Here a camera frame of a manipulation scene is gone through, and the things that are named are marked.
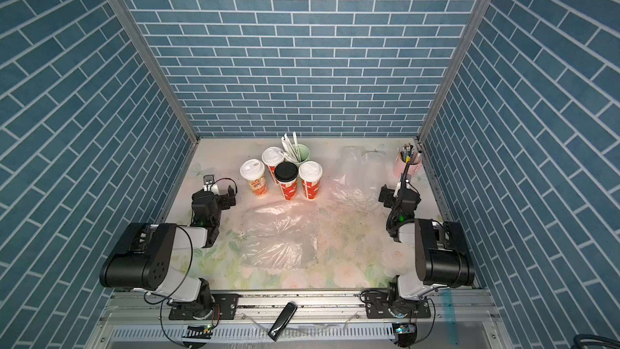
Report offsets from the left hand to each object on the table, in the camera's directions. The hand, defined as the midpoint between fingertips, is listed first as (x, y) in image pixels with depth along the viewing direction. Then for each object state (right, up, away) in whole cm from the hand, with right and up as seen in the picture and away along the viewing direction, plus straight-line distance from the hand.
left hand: (223, 187), depth 92 cm
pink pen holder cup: (+73, +13, +3) cm, 74 cm away
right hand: (+70, -1, +2) cm, 70 cm away
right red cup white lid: (+34, +6, -7) cm, 35 cm away
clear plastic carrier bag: (+24, -17, -7) cm, 30 cm away
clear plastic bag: (+54, 0, +13) cm, 56 cm away
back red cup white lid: (+20, +12, -2) cm, 23 cm away
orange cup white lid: (+13, +7, -6) cm, 16 cm away
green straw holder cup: (+31, +13, +7) cm, 35 cm away
